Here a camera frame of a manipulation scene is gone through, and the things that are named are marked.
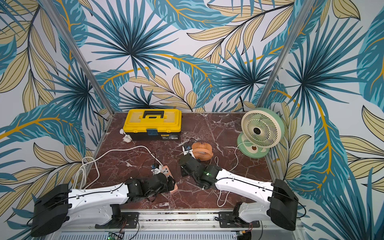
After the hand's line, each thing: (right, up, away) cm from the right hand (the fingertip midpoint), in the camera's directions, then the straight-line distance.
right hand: (183, 161), depth 78 cm
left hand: (-8, -14, +3) cm, 16 cm away
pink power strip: (-11, -7, +10) cm, 17 cm away
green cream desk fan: (+43, +17, +3) cm, 46 cm away
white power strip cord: (-59, -10, +6) cm, 60 cm away
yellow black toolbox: (-17, +19, +13) cm, 29 cm away
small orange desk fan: (+10, +4, +7) cm, 13 cm away
